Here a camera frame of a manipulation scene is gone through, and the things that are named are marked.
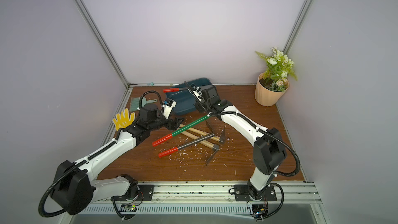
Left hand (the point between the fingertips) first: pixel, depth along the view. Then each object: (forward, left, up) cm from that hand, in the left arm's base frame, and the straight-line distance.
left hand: (181, 115), depth 79 cm
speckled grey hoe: (-2, -22, -19) cm, 29 cm away
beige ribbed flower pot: (+20, -52, -8) cm, 56 cm away
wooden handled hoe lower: (-8, -13, -18) cm, 23 cm away
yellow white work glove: (+8, +42, -20) cm, 47 cm away
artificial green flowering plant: (+27, -56, +8) cm, 63 cm away
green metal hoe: (-10, +6, -5) cm, 12 cm away
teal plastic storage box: (+27, +3, -19) cm, 33 cm away
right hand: (+10, -8, +3) cm, 14 cm away
